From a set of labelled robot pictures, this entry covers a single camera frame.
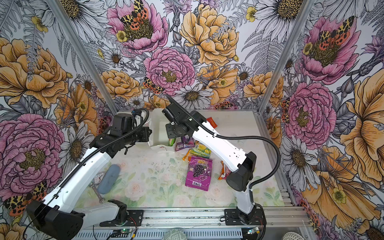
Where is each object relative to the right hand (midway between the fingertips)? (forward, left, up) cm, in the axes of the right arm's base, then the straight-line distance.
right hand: (175, 135), depth 75 cm
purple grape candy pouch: (-11, -11, -20) cm, 26 cm away
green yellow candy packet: (+6, -13, -24) cm, 28 cm away
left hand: (+1, +12, -1) cm, 13 cm away
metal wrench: (-21, +41, -25) cm, 52 cm away
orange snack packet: (+1, -5, -24) cm, 25 cm away
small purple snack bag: (+9, -5, -22) cm, 24 cm away
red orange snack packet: (-11, -25, -23) cm, 36 cm away
